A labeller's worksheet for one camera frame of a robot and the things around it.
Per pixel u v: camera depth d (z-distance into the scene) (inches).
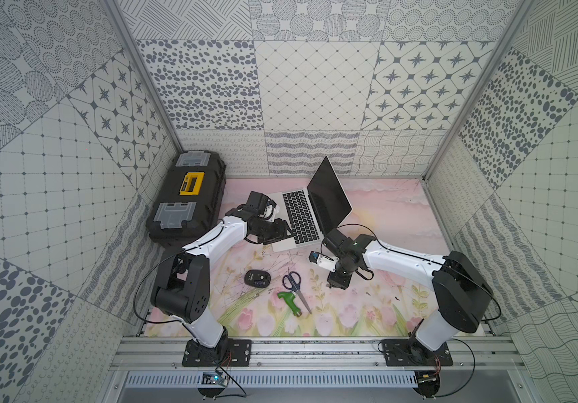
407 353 26.3
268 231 30.6
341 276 29.6
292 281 34.7
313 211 42.3
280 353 29.4
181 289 18.1
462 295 17.3
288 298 33.0
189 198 37.1
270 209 30.8
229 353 28.8
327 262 30.6
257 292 33.8
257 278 33.9
